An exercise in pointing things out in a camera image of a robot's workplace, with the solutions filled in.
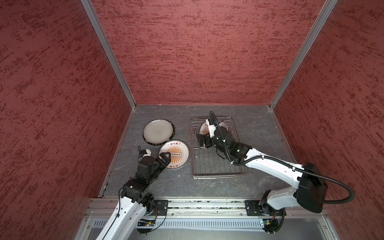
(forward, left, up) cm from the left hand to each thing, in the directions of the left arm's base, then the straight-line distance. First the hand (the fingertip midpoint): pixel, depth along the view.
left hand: (167, 161), depth 80 cm
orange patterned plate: (+9, -5, -8) cm, 13 cm away
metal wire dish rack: (+3, -23, -9) cm, 25 cm away
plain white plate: (+26, +12, -9) cm, 29 cm away
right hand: (+10, -19, +11) cm, 24 cm away
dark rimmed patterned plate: (+26, +12, -9) cm, 30 cm away
